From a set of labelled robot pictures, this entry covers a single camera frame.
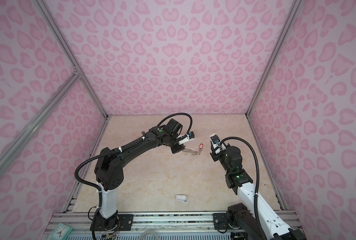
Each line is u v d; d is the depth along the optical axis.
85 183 0.49
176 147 0.80
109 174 0.50
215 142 0.65
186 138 0.75
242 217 0.59
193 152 0.98
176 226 0.73
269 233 0.41
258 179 0.52
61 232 0.69
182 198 0.80
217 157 0.68
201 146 1.01
